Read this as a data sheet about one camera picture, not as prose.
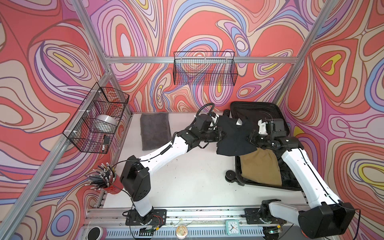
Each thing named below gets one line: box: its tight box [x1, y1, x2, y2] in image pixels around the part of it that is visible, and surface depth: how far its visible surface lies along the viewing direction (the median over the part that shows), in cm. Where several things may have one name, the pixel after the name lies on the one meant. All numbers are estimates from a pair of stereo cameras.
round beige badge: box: [175, 224, 188, 240], surface depth 71 cm
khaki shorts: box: [240, 147, 282, 186], surface depth 84 cm
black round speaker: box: [87, 226, 108, 240], surface depth 67 cm
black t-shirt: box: [216, 115, 258, 156], surface depth 77 cm
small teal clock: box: [225, 220, 241, 236], surface depth 70 cm
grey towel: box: [140, 112, 172, 151], surface depth 111 cm
